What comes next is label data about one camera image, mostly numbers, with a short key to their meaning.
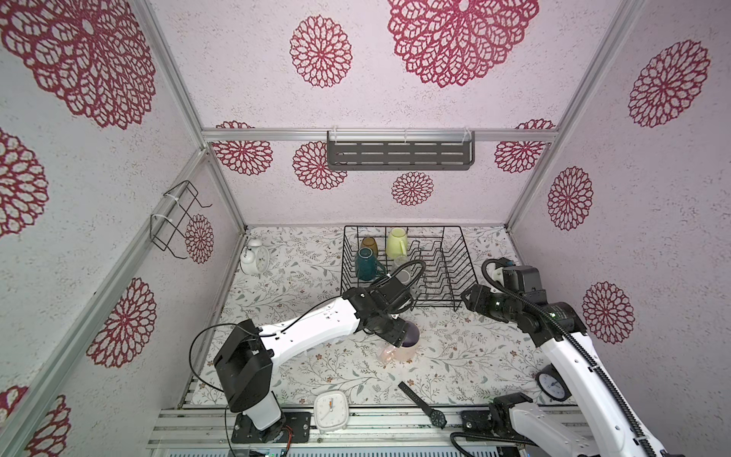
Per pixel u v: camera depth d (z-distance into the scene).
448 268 1.06
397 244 1.03
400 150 0.94
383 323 0.59
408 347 0.77
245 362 0.42
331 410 0.75
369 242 1.03
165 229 0.75
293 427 0.73
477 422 0.75
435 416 0.76
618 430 0.39
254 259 0.97
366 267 0.97
